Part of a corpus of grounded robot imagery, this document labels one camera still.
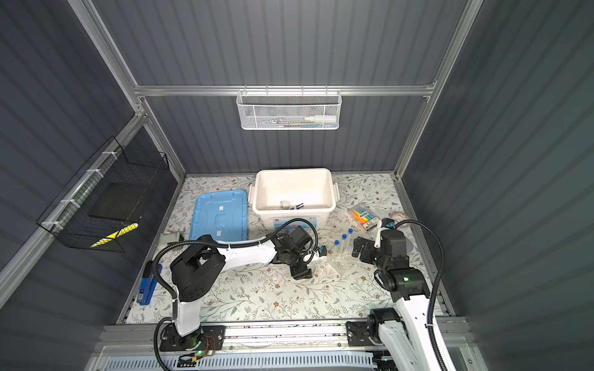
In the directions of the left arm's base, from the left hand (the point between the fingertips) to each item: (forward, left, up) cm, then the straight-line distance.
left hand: (309, 266), depth 89 cm
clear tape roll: (+21, -43, 0) cm, 48 cm away
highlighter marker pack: (+20, -27, +1) cm, 33 cm away
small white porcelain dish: (+29, +9, +3) cm, 30 cm away
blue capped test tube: (+3, -12, +15) cm, 20 cm away
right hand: (-1, -20, +17) cm, 26 cm away
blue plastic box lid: (+27, +38, -1) cm, 47 cm away
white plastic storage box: (+33, +12, +5) cm, 35 cm away
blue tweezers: (+27, +4, +3) cm, 28 cm away
